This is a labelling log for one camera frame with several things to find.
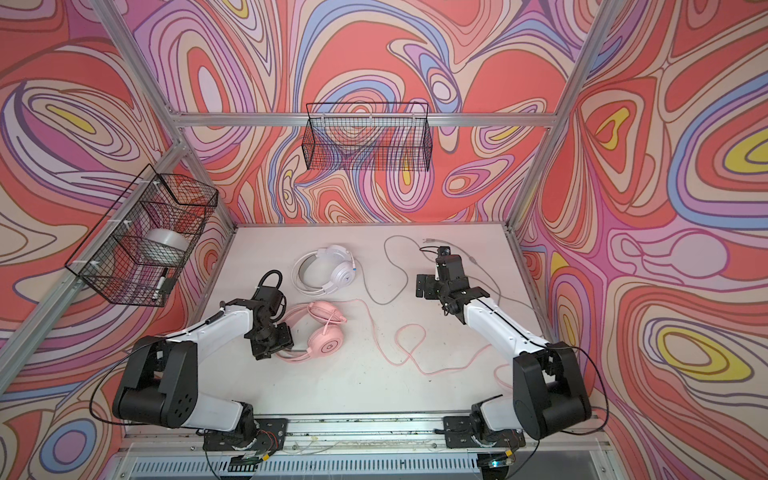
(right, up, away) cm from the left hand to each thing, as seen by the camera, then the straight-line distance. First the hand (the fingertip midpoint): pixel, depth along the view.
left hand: (288, 346), depth 89 cm
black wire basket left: (-33, +28, -15) cm, 46 cm away
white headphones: (+8, +22, +16) cm, 28 cm away
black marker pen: (-26, +22, -15) cm, 37 cm away
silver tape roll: (-23, +30, -19) cm, 42 cm away
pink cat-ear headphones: (+13, +4, -8) cm, 16 cm away
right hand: (+45, +18, +1) cm, 48 cm away
